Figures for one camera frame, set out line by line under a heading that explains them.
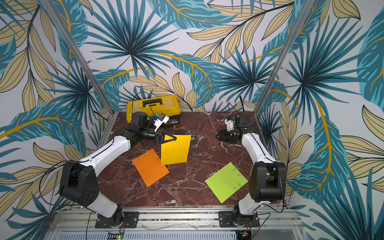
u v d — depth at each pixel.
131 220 0.73
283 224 0.73
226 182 0.86
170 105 1.01
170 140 0.73
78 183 0.43
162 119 0.69
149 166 0.94
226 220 0.73
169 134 0.72
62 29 0.74
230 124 0.82
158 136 0.68
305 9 0.69
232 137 0.75
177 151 0.77
